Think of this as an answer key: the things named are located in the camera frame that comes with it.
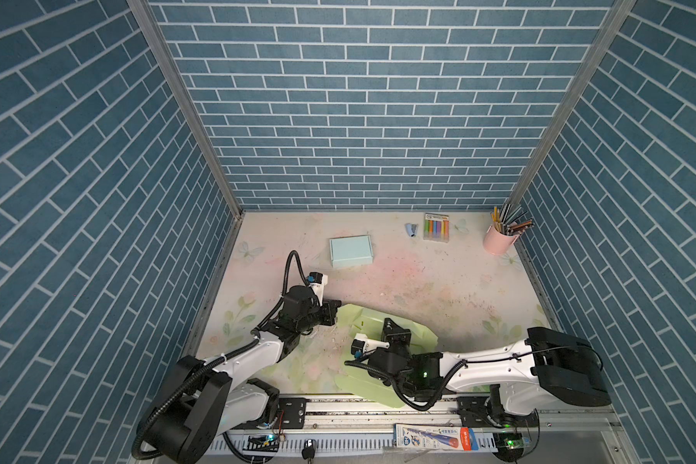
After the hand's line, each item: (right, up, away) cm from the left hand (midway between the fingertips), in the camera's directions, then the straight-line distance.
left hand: (343, 304), depth 86 cm
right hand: (+13, -2, -7) cm, 15 cm away
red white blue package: (+25, -29, -16) cm, 41 cm away
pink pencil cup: (+55, +18, +18) cm, 60 cm away
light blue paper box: (+2, +15, +17) cm, 23 cm away
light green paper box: (+3, -5, -2) cm, 6 cm away
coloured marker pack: (+36, +24, +29) cm, 52 cm away
